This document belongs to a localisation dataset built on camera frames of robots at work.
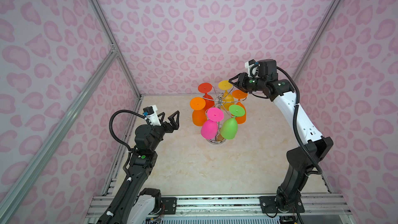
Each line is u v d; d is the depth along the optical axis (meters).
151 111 0.63
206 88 0.80
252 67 0.66
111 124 0.51
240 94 0.75
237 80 0.69
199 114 0.79
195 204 0.75
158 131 0.64
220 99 0.74
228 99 0.85
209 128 0.74
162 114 0.75
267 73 0.58
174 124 0.65
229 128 0.73
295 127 0.46
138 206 0.56
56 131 0.56
